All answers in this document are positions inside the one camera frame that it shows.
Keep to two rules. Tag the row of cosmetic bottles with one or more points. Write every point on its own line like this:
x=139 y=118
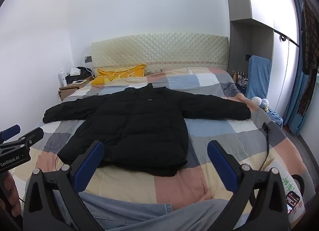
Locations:
x=239 y=76

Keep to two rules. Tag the wooden nightstand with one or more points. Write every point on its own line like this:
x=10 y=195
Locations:
x=71 y=90

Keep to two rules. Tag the cream quilted headboard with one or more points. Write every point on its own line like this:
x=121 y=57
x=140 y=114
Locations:
x=159 y=51

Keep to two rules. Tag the blue curtain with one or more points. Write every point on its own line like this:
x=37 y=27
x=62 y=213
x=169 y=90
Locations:
x=296 y=91

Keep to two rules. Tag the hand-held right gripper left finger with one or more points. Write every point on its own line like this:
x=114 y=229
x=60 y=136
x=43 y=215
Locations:
x=89 y=162

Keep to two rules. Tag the blue towel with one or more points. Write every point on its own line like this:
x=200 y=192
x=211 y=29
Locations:
x=259 y=76

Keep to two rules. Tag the smartphone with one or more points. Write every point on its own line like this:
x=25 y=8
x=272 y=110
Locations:
x=292 y=202

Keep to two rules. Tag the blue denim cloth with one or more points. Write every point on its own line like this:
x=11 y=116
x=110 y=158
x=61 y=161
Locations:
x=275 y=119

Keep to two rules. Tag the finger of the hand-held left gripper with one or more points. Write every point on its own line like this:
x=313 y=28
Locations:
x=11 y=130
x=33 y=135

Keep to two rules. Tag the grey wardrobe cabinet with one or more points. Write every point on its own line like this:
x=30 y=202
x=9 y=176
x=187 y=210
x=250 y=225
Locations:
x=239 y=1

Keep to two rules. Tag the person's left hand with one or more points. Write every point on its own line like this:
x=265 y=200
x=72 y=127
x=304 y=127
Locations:
x=10 y=196

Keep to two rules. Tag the white bottle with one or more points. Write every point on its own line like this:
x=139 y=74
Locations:
x=62 y=79

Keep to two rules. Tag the tissue box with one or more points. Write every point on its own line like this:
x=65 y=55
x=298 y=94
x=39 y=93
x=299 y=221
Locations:
x=75 y=72

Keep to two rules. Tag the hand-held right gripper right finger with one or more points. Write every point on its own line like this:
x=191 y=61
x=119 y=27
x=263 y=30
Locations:
x=221 y=165

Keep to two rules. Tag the white printed bag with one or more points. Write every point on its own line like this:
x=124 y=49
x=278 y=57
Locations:
x=284 y=178

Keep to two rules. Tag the white tablet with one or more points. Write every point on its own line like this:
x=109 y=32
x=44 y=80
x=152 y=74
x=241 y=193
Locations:
x=80 y=81

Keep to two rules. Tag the wall socket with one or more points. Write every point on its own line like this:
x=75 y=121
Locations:
x=88 y=59

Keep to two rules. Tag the white plush toy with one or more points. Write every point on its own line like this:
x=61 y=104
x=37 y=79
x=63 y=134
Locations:
x=258 y=101

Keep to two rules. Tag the yellow pillow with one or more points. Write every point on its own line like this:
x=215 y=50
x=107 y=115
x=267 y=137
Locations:
x=124 y=72

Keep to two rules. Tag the black bag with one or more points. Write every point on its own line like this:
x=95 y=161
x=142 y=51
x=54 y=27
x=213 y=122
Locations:
x=86 y=72

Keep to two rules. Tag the patterned hanging garment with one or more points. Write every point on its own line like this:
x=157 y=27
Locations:
x=310 y=46

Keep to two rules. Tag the patchwork bed blanket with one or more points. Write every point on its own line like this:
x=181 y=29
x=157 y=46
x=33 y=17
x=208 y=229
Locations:
x=219 y=133

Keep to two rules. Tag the person's jeans legs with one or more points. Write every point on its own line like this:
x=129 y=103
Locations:
x=139 y=214

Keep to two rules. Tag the black puffer jacket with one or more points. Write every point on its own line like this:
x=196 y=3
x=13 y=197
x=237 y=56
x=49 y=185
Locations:
x=139 y=123

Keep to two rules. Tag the black curtain rail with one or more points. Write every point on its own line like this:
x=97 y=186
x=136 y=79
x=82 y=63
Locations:
x=286 y=37

